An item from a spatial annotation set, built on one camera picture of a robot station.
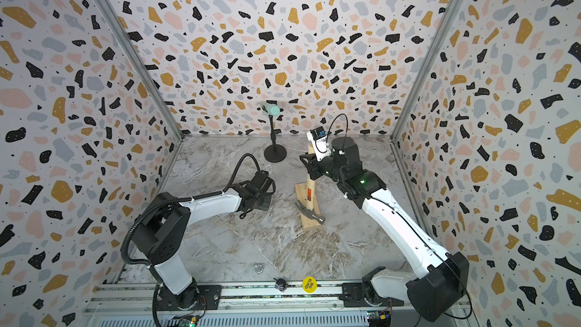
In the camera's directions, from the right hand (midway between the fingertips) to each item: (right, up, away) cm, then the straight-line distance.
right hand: (307, 155), depth 72 cm
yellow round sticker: (+1, -44, +4) cm, 44 cm away
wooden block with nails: (-2, -15, +25) cm, 29 cm away
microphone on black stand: (-16, +1, +42) cm, 45 cm away
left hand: (-15, -18, +22) cm, 32 cm away
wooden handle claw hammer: (+1, -20, +10) cm, 22 cm away
